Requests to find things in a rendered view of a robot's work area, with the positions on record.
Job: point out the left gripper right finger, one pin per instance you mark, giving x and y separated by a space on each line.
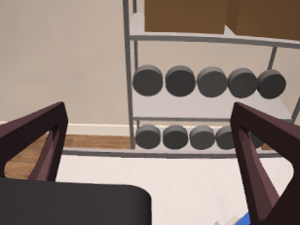
262 199

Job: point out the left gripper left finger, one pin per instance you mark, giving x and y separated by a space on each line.
20 133

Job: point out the blue dog food box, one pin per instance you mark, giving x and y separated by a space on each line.
244 220

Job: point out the dark grey table edge lip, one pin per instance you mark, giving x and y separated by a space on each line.
162 154

